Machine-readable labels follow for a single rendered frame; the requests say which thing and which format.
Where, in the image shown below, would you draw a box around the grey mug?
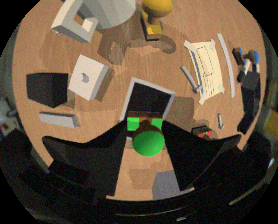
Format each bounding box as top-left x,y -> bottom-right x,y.
50,0 -> 136,43

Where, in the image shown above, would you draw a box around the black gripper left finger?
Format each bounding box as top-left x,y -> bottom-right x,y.
42,120 -> 127,197

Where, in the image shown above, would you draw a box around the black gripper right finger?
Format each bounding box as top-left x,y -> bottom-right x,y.
162,121 -> 241,192

